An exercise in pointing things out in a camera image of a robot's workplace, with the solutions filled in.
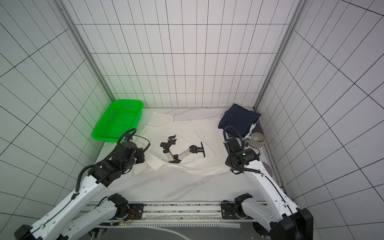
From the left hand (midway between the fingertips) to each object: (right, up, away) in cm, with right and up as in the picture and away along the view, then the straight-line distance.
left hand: (141, 155), depth 76 cm
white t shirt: (+29, 0, +20) cm, 36 cm away
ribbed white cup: (+70, +5, +22) cm, 74 cm away
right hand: (+49, -4, +3) cm, 49 cm away
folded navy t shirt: (+61, +20, +27) cm, 70 cm away
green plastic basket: (-31, +21, +38) cm, 53 cm away
